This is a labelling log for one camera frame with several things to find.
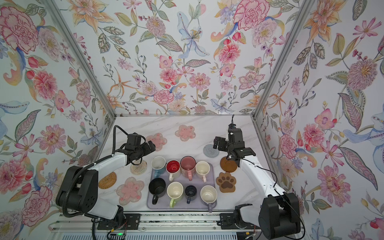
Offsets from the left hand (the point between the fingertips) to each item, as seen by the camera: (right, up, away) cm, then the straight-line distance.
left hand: (153, 148), depth 93 cm
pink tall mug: (+22, -9, -5) cm, 24 cm away
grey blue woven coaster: (+36, -3, +7) cm, 37 cm away
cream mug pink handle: (+30, -11, -6) cm, 33 cm away
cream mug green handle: (+15, -21, -14) cm, 29 cm away
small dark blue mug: (+24, -23, -11) cm, 35 cm away
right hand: (+41, +6, -7) cm, 42 cm away
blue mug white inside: (+4, -9, -3) cm, 11 cm away
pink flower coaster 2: (+19, +9, +17) cm, 28 cm away
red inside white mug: (+13, -10, -4) cm, 17 cm away
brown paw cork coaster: (+44, -19, -7) cm, 49 cm away
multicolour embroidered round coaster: (-8, -13, -1) cm, 15 cm away
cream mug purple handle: (+34, -24, -12) cm, 43 cm away
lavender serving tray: (+9, -27, -13) cm, 32 cm away
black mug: (+5, -21, -10) cm, 23 cm away
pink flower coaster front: (-10, -23, -9) cm, 26 cm away
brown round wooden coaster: (+47, -11, +1) cm, 48 cm away
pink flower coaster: (0, +4, +14) cm, 14 cm away
